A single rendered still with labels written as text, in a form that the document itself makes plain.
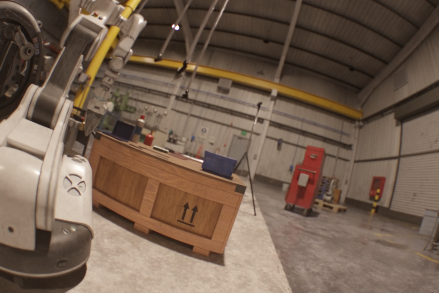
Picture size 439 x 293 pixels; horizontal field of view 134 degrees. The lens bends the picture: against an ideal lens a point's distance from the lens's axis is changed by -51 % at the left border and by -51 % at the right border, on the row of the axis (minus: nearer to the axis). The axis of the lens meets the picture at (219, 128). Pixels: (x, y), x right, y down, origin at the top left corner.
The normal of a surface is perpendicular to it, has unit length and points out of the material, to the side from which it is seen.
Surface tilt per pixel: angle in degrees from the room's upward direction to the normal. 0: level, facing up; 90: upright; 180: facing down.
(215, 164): 90
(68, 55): 75
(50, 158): 18
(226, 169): 90
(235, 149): 90
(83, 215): 38
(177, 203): 90
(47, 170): 23
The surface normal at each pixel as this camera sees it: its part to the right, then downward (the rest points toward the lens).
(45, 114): 0.69, 0.19
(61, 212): 0.67, -0.67
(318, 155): -0.58, -0.31
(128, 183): -0.02, -0.17
